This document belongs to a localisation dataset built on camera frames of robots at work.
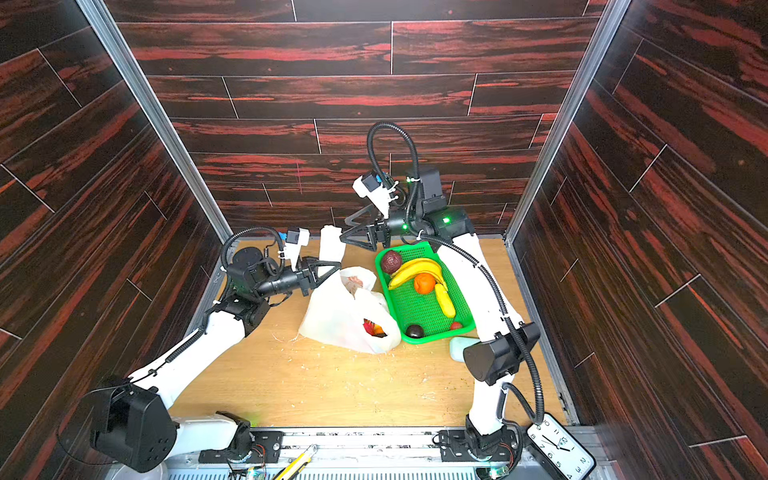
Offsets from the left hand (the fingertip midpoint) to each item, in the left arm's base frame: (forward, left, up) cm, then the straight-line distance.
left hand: (340, 269), depth 69 cm
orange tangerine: (+16, -24, -27) cm, 39 cm away
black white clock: (-31, -53, -29) cm, 68 cm away
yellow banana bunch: (+22, -23, -25) cm, 41 cm away
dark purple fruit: (-1, -20, -29) cm, 35 cm away
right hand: (+5, -2, +8) cm, 10 cm away
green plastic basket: (+12, -19, -35) cm, 42 cm away
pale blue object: (-5, -32, -30) cm, 44 cm away
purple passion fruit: (+21, -12, -21) cm, 33 cm away
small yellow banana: (+11, -31, -29) cm, 44 cm away
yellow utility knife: (-35, +10, -32) cm, 48 cm away
